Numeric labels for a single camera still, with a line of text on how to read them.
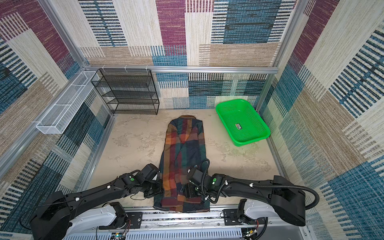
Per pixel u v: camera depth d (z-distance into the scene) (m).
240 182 0.51
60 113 0.73
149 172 0.66
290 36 0.80
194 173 0.62
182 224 0.73
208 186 0.60
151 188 0.70
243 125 1.08
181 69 0.96
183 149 0.96
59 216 0.40
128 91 1.11
